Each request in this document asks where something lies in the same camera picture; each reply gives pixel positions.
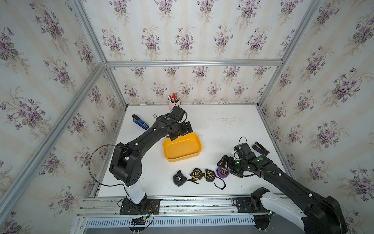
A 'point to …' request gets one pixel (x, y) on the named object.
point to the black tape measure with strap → (178, 179)
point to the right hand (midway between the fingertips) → (224, 168)
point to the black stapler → (260, 147)
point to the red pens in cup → (174, 99)
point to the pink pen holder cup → (172, 105)
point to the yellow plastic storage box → (184, 147)
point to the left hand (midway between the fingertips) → (188, 133)
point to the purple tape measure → (222, 172)
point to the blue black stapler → (137, 120)
